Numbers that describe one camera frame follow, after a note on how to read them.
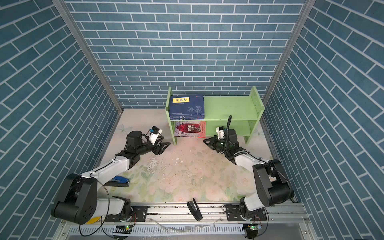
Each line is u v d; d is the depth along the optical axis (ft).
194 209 2.44
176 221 2.38
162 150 2.58
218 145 2.60
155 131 2.42
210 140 2.78
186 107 2.57
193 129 3.05
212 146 2.58
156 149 2.49
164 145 2.60
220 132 2.77
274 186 1.49
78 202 1.36
